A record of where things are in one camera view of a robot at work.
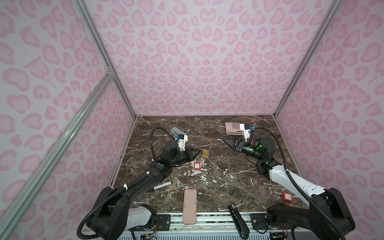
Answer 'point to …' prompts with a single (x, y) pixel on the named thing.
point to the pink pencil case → (190, 207)
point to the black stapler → (240, 224)
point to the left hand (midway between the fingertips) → (202, 149)
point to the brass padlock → (205, 153)
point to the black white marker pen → (166, 184)
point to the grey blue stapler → (175, 131)
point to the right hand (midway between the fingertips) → (224, 141)
